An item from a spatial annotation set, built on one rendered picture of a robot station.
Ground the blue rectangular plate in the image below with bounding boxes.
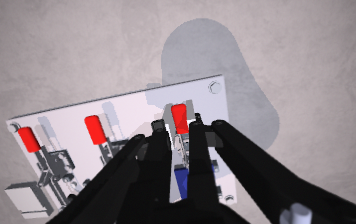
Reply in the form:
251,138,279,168
174,164,189,199

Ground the white fixture plate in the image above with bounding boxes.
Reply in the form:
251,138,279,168
6,74,237,204

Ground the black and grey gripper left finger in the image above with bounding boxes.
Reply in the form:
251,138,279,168
45,103,176,224

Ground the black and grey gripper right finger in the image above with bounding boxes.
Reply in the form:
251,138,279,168
186,99,356,224

